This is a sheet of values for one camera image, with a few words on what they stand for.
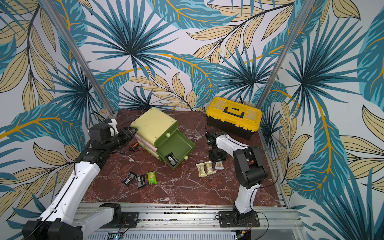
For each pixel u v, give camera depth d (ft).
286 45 2.69
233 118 3.12
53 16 2.30
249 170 1.62
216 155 2.67
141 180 2.77
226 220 2.40
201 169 2.89
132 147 3.14
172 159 2.82
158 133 2.62
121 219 2.29
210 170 2.89
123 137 2.18
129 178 2.81
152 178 2.81
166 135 2.72
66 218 1.28
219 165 2.94
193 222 2.40
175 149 3.04
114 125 2.28
